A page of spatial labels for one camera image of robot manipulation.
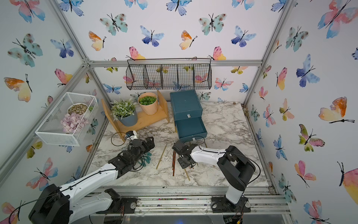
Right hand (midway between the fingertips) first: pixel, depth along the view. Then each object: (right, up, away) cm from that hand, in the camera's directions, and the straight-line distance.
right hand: (186, 160), depth 89 cm
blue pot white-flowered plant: (-38, +32, -2) cm, 50 cm away
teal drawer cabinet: (+1, +31, -2) cm, 31 cm away
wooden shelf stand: (-32, +25, +13) cm, 42 cm away
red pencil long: (-8, +1, +2) cm, 8 cm away
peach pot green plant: (-26, +37, +7) cm, 46 cm away
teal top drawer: (+1, +29, 0) cm, 29 cm away
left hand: (-22, +14, -5) cm, 26 cm away
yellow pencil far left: (-16, +2, +3) cm, 17 cm away
